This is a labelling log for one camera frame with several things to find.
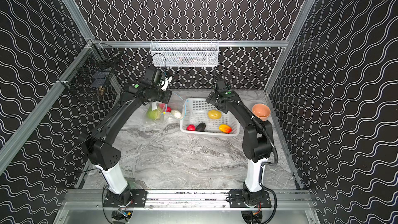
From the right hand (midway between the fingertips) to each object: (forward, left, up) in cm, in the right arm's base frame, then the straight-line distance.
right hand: (216, 102), depth 94 cm
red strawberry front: (-12, +16, -9) cm, 22 cm away
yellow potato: (-2, +1, -9) cm, 10 cm away
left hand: (-7, +23, +14) cm, 28 cm away
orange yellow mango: (-12, -6, -11) cm, 17 cm away
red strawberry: (-6, +31, +5) cm, 32 cm away
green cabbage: (-5, +39, -6) cm, 40 cm away
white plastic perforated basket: (-1, +11, -13) cm, 17 cm away
